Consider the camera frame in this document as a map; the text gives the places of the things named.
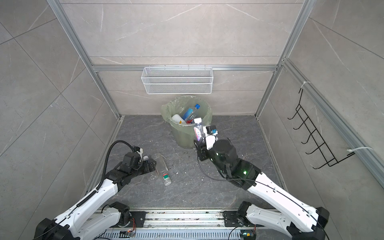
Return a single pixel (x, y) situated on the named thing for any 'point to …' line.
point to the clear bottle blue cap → (189, 112)
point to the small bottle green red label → (167, 181)
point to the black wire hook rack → (322, 149)
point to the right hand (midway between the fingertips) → (199, 138)
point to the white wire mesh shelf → (177, 80)
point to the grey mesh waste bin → (184, 134)
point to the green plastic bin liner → (179, 105)
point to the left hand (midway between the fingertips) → (150, 160)
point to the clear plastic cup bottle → (161, 164)
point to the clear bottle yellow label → (177, 118)
